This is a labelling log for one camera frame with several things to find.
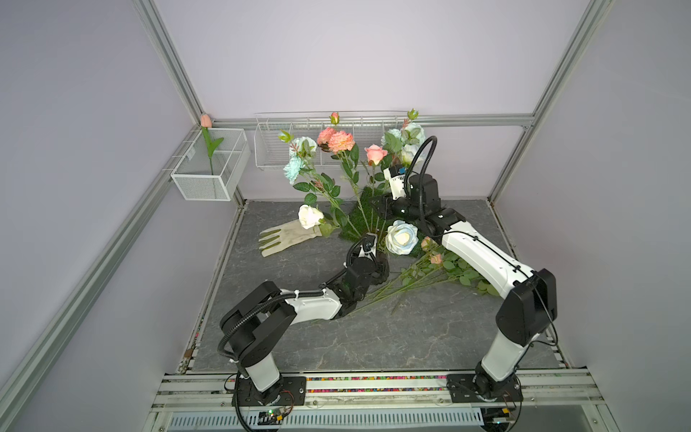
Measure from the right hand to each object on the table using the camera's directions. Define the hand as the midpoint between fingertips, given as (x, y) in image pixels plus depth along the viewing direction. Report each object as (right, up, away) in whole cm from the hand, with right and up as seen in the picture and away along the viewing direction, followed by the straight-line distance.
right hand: (371, 197), depth 81 cm
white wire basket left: (-55, +7, +2) cm, 56 cm away
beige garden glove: (-36, -14, +28) cm, 47 cm away
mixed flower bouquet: (-9, +3, -3) cm, 10 cm away
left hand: (+3, -17, +6) cm, 18 cm away
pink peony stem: (+19, -25, +16) cm, 35 cm away
